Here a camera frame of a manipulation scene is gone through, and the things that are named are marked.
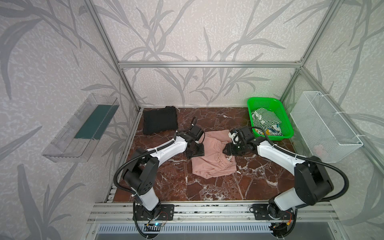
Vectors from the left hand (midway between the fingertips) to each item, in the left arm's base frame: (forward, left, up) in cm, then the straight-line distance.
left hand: (203, 149), depth 88 cm
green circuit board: (-37, +23, -9) cm, 45 cm away
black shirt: (+27, +34, -5) cm, 44 cm away
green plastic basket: (+40, -55, -2) cm, 68 cm away
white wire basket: (-6, -53, +27) cm, 59 cm away
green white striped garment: (+26, -43, -1) cm, 50 cm away
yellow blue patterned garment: (+17, -48, -4) cm, 52 cm away
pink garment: (-7, -6, -3) cm, 10 cm away
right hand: (+2, -13, +1) cm, 14 cm away
